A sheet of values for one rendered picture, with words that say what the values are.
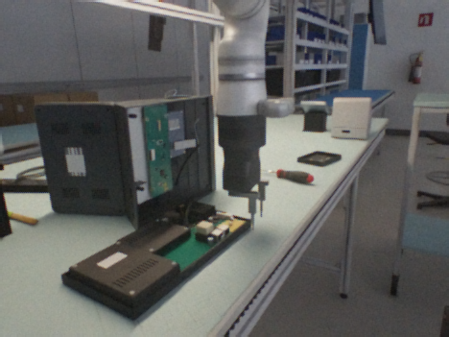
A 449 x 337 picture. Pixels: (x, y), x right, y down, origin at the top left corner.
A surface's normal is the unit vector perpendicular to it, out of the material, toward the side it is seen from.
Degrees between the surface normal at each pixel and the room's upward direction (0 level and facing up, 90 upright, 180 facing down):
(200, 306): 0
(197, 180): 90
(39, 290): 0
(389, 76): 90
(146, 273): 0
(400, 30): 90
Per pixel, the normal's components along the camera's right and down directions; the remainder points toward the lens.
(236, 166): -0.34, -0.07
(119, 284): -0.03, -0.96
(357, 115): -0.44, 0.26
